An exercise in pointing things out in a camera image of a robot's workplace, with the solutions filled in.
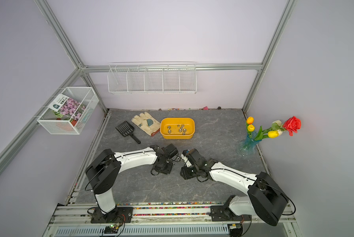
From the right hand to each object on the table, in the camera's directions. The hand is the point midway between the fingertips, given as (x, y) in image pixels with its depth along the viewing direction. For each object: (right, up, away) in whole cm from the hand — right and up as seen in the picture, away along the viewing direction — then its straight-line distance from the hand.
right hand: (182, 172), depth 83 cm
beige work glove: (-27, +28, +28) cm, 48 cm away
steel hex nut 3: (-4, +26, +28) cm, 39 cm away
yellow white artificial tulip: (+44, +23, -14) cm, 52 cm away
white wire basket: (-64, +27, -10) cm, 70 cm away
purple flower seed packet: (-58, +36, -10) cm, 69 cm away
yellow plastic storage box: (-4, +24, +26) cm, 36 cm away
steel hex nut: (0, +26, +28) cm, 38 cm away
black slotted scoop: (-43, +24, +25) cm, 55 cm away
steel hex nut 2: (-10, +25, +25) cm, 37 cm away
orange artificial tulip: (+34, +30, -10) cm, 46 cm away
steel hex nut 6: (-2, +23, +25) cm, 34 cm away
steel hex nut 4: (+1, +23, +24) cm, 34 cm away
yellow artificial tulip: (+33, +26, -13) cm, 44 cm away
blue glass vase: (+41, +13, +6) cm, 43 cm away
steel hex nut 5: (-10, +22, +24) cm, 34 cm away
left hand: (-10, -1, +3) cm, 11 cm away
